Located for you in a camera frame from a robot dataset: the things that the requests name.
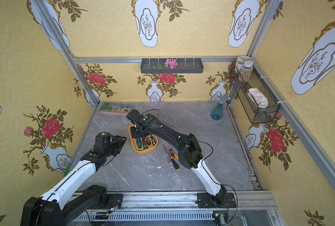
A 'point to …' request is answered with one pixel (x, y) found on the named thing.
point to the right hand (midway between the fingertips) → (139, 130)
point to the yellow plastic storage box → (144, 143)
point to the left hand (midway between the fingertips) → (121, 139)
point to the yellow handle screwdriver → (176, 157)
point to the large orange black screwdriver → (174, 162)
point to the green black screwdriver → (139, 142)
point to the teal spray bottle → (216, 113)
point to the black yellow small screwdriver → (153, 141)
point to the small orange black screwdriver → (148, 141)
